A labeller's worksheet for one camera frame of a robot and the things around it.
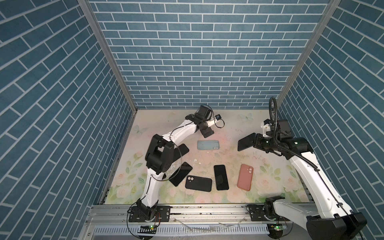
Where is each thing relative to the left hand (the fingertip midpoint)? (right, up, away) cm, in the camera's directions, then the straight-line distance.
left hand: (207, 124), depth 97 cm
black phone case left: (-15, -17, 0) cm, 23 cm away
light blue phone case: (+1, -14, +2) cm, 14 cm away
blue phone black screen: (+23, -10, -11) cm, 27 cm away
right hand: (+21, -7, -22) cm, 31 cm away
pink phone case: (+22, -31, -10) cm, 39 cm away
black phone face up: (-16, -29, -10) cm, 35 cm away
